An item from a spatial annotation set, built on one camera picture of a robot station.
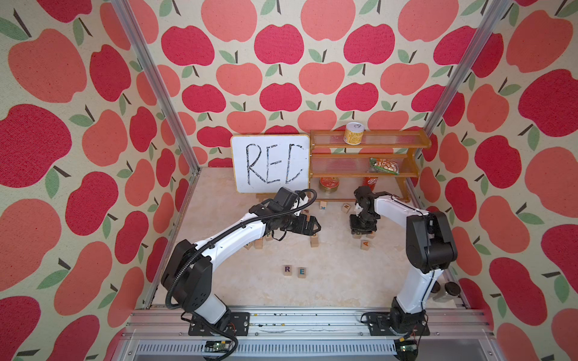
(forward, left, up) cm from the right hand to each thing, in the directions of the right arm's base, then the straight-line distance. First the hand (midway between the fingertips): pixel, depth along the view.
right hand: (357, 234), depth 96 cm
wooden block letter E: (-20, +23, +3) cm, 30 cm away
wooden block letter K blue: (+14, +15, +2) cm, 20 cm away
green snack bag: (+24, -10, +20) cm, 32 cm away
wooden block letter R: (-19, +28, +2) cm, 34 cm away
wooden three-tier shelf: (+43, +5, +3) cm, 44 cm away
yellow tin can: (+26, +6, +34) cm, 43 cm away
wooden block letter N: (+12, +5, +2) cm, 13 cm away
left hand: (-9, +20, +15) cm, 27 cm away
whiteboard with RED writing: (+22, +42, +19) cm, 51 cm away
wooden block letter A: (-5, -2, +2) cm, 6 cm away
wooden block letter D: (-1, 0, +1) cm, 1 cm away
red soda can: (+23, -6, +10) cm, 25 cm away
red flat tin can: (+23, +13, +5) cm, 27 cm away
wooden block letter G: (-5, +19, +1) cm, 19 cm away
